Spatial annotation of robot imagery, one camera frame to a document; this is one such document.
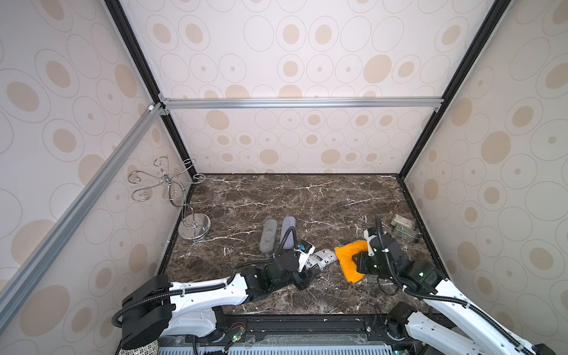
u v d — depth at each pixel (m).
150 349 0.70
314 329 0.75
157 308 0.40
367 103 1.87
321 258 0.76
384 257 0.55
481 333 0.43
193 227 0.97
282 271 0.56
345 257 0.77
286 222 0.97
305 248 0.66
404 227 0.95
